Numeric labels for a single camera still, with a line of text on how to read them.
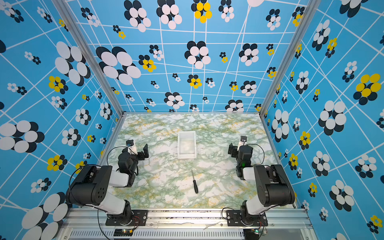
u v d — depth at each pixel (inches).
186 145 39.2
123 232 28.4
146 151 33.4
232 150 34.0
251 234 27.8
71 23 29.0
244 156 28.0
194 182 33.3
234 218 28.6
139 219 28.8
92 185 17.9
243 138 31.3
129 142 30.4
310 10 27.2
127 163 27.7
